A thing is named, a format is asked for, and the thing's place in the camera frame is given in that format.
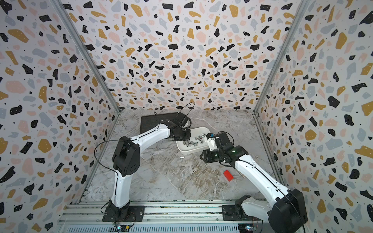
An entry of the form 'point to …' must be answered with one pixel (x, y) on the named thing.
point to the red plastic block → (228, 175)
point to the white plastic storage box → (196, 143)
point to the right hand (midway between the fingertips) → (203, 156)
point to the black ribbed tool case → (149, 122)
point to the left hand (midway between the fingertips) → (192, 137)
